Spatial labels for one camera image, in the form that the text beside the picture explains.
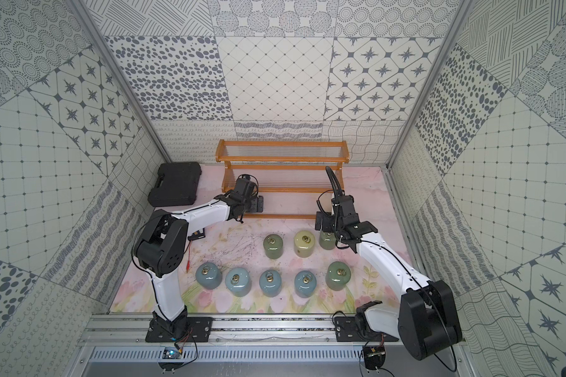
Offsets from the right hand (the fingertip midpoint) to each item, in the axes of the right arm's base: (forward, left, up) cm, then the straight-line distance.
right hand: (330, 220), depth 87 cm
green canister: (-19, -1, -4) cm, 19 cm away
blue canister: (-20, +43, -4) cm, 47 cm away
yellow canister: (-7, +10, -5) cm, 13 cm away
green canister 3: (-5, +1, -6) cm, 8 cm away
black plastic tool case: (+25, +70, -8) cm, 75 cm away
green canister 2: (-8, +21, -5) cm, 23 cm away
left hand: (+11, +29, -4) cm, 31 cm away
